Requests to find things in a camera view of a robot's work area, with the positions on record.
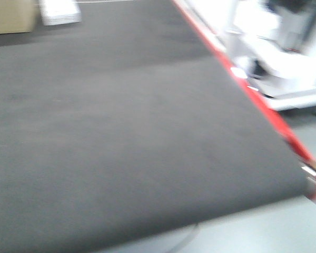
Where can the dark grey belt conveyor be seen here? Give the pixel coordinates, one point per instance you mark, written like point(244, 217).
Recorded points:
point(121, 131)

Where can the white machine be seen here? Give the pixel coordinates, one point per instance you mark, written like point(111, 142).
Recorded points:
point(292, 66)

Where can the white carton box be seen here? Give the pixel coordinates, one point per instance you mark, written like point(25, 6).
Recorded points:
point(59, 11)

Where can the brown cardboard box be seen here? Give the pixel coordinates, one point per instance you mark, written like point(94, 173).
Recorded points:
point(8, 15)

